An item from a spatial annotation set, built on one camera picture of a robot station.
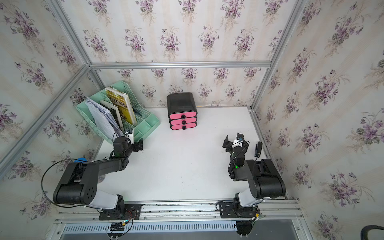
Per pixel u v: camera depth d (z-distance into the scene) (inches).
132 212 28.7
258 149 36.6
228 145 32.2
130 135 31.5
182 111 36.5
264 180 17.6
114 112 35.5
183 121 38.7
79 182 17.4
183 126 40.8
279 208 29.6
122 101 36.4
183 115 37.6
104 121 31.6
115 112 35.6
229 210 28.8
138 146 33.0
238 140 29.7
